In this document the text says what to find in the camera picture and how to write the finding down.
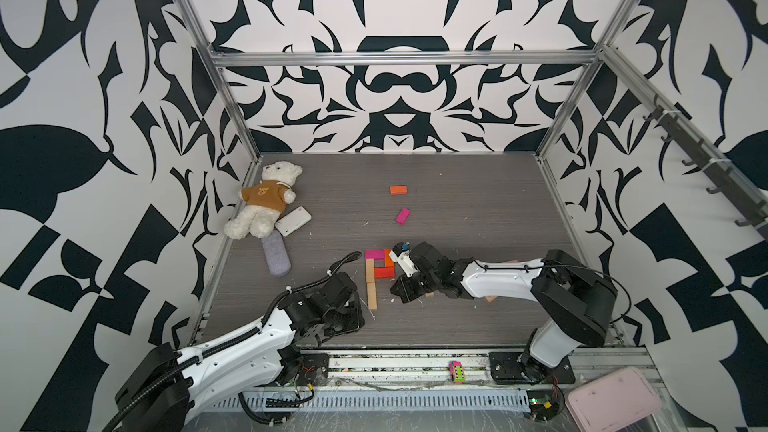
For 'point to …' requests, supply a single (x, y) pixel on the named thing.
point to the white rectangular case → (292, 220)
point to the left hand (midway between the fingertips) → (365, 317)
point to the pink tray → (604, 406)
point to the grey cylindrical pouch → (276, 253)
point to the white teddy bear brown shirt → (264, 201)
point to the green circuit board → (543, 404)
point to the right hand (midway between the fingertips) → (388, 287)
